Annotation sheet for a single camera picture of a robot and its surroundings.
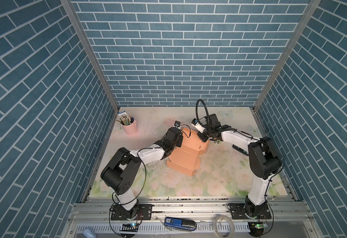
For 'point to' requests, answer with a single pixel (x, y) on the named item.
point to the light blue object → (88, 232)
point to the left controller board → (130, 227)
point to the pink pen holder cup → (131, 129)
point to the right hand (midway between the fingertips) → (197, 130)
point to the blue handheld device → (185, 224)
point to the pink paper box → (185, 158)
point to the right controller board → (256, 228)
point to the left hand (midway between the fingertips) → (178, 134)
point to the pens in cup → (124, 119)
